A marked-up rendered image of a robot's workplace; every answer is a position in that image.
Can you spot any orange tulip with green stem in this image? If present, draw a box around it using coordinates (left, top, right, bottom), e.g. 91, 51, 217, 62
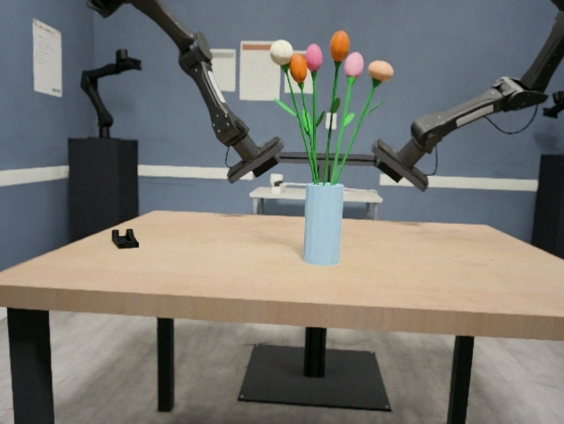
289, 53, 312, 143

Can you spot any orange flower with green stem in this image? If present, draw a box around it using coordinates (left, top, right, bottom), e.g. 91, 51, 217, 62
329, 31, 349, 125

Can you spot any light blue vase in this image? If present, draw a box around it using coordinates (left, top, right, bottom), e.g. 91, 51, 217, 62
303, 183, 344, 266

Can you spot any white flower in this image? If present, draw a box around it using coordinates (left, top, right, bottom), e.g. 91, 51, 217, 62
270, 40, 302, 126

